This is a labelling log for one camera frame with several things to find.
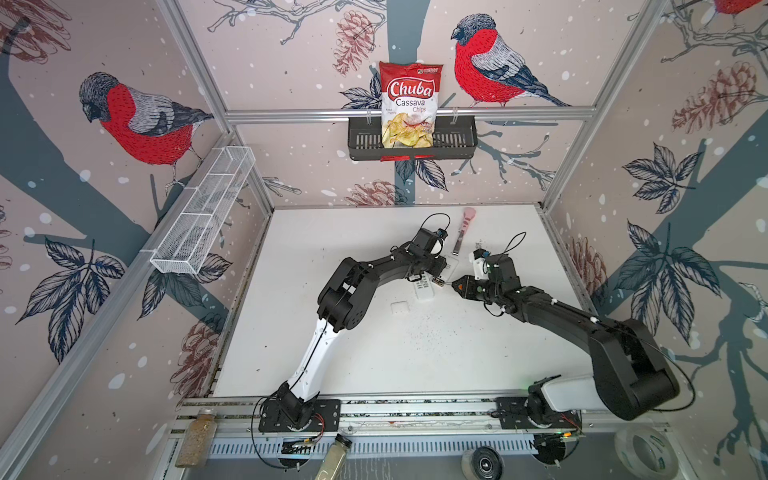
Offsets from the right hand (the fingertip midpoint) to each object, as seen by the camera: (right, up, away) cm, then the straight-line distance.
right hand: (451, 288), depth 89 cm
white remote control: (+1, +4, +11) cm, 12 cm away
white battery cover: (-15, -7, +3) cm, 17 cm away
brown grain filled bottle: (-63, -31, -22) cm, 73 cm away
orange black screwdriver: (0, 0, +8) cm, 8 cm away
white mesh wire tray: (-70, +16, -16) cm, 73 cm away
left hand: (-1, +6, +12) cm, 13 cm away
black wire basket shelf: (+3, +48, +6) cm, 48 cm away
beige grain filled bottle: (-32, -35, -25) cm, 53 cm away
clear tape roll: (+43, -36, -19) cm, 59 cm away
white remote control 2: (-8, -1, +7) cm, 10 cm away
